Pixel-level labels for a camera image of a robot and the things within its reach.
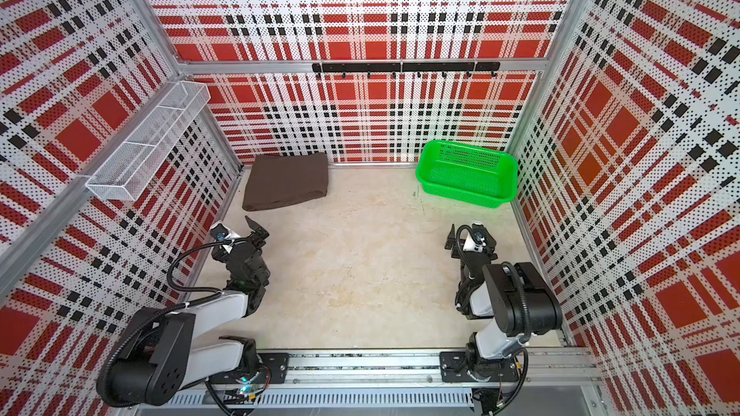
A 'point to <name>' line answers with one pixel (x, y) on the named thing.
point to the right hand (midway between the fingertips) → (472, 226)
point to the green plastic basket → (467, 172)
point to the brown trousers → (277, 179)
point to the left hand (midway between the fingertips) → (241, 225)
